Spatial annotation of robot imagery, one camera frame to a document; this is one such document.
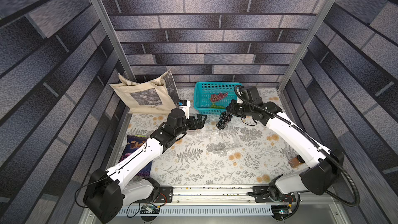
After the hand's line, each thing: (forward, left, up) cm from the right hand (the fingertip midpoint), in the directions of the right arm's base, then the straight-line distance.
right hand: (223, 107), depth 78 cm
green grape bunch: (+16, +3, -20) cm, 26 cm away
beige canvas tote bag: (+14, +38, -7) cm, 41 cm away
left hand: (-5, +12, -1) cm, 13 cm away
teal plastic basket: (+31, +12, -20) cm, 39 cm away
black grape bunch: (-5, 0, -4) cm, 6 cm away
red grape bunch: (+25, +3, -21) cm, 33 cm away
